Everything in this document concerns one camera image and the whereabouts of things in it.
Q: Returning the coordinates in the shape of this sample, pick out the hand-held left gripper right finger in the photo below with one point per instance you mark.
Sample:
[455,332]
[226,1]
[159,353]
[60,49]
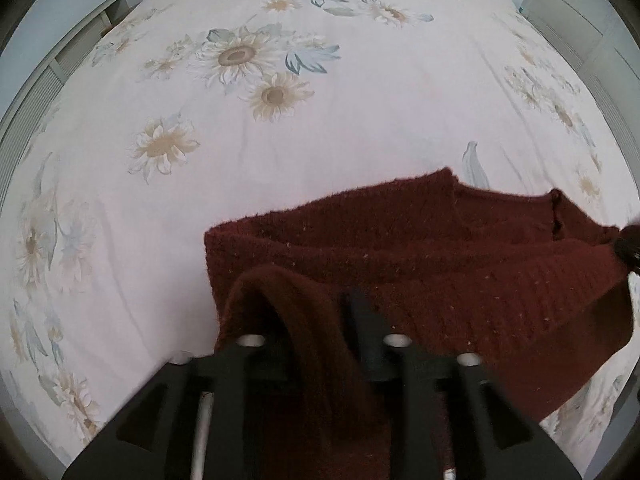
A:
[372,345]

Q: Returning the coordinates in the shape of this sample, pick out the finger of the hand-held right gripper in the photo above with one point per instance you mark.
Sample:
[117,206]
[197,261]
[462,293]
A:
[629,250]

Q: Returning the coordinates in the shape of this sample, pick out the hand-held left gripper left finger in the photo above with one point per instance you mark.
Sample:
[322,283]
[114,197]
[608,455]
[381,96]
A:
[235,375]

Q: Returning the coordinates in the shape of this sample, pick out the dark red knit sweater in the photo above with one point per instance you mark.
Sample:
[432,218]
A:
[450,280]

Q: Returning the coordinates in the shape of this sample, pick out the white wardrobe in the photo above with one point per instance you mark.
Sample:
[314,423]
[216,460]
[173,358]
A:
[575,25]

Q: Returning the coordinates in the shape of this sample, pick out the floral bedspread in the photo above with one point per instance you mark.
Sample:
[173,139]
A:
[250,135]

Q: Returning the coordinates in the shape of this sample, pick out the white louvered cabinet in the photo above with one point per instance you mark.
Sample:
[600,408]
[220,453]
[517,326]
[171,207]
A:
[50,80]

